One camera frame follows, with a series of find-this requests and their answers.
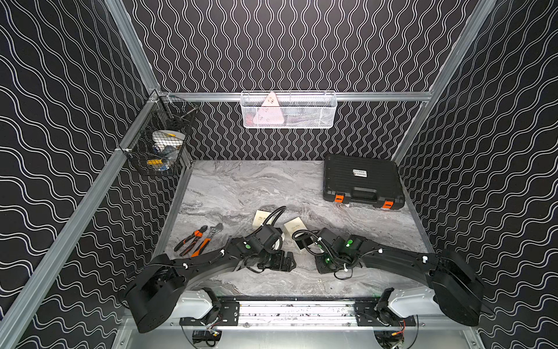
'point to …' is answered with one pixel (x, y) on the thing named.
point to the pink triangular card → (269, 113)
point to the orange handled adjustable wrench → (214, 230)
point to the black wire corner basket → (158, 142)
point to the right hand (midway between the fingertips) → (318, 267)
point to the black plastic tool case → (348, 179)
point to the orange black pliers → (196, 235)
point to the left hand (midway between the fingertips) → (288, 263)
